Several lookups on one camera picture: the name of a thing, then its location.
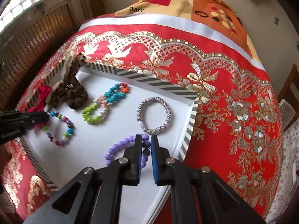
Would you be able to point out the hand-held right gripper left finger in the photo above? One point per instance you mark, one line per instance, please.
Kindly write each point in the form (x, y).
(136, 163)

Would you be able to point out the leopard print scrunchie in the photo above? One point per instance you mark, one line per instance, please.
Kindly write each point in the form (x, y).
(72, 67)

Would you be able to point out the wooden door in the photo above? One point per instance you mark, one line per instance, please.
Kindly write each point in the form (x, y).
(35, 39)

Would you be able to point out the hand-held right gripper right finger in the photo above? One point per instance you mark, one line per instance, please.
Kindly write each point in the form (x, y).
(155, 163)

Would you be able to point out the red scrunchie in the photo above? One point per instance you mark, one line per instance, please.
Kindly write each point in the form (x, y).
(43, 93)

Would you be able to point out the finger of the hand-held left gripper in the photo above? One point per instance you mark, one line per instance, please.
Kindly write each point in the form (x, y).
(28, 120)

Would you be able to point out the brown chair cushion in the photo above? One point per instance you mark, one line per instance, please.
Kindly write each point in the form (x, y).
(286, 114)

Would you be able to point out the red floral tablecloth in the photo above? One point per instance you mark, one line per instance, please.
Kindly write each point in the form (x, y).
(233, 58)

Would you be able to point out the small blue wall sticker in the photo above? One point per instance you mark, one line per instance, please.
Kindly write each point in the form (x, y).
(276, 20)

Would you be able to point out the wooden chair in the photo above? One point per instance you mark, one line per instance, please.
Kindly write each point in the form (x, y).
(292, 81)

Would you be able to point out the orange beige printed blanket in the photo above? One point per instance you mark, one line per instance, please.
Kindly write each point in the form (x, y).
(203, 4)

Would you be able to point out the striped box with white inside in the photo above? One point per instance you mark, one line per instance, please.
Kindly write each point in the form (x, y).
(116, 123)

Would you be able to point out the dark brown velvet scrunchie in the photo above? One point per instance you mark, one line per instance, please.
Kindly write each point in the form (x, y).
(77, 96)

